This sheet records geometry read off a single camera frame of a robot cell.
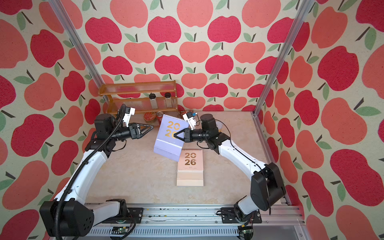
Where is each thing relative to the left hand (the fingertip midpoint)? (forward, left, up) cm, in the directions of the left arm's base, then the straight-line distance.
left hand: (150, 130), depth 70 cm
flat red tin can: (+34, +13, -26) cm, 45 cm away
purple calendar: (-2, -7, -8) cm, 11 cm away
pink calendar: (-9, -19, -26) cm, 33 cm away
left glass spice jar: (+32, +6, -6) cm, 33 cm away
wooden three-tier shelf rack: (+47, +5, -17) cm, 50 cm away
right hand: (-1, -12, -5) cm, 13 cm away
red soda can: (+30, +3, -20) cm, 36 cm away
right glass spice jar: (+35, -4, -7) cm, 35 cm away
